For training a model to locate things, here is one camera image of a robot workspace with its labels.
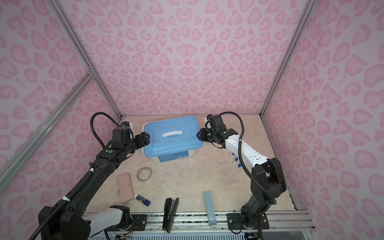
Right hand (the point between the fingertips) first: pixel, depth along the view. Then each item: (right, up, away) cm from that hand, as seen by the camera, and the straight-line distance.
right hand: (199, 133), depth 85 cm
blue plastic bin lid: (-16, -2, +1) cm, 16 cm away
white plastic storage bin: (-13, -15, +8) cm, 21 cm away
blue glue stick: (-30, -34, -7) cm, 46 cm away
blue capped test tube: (+19, -11, -3) cm, 22 cm away
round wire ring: (-33, -24, +6) cm, 42 cm away
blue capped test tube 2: (+19, -14, -6) cm, 24 cm away
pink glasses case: (-41, -31, -2) cm, 51 cm away
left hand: (-30, -1, -4) cm, 30 cm away
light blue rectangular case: (+5, -39, -14) cm, 42 cm away
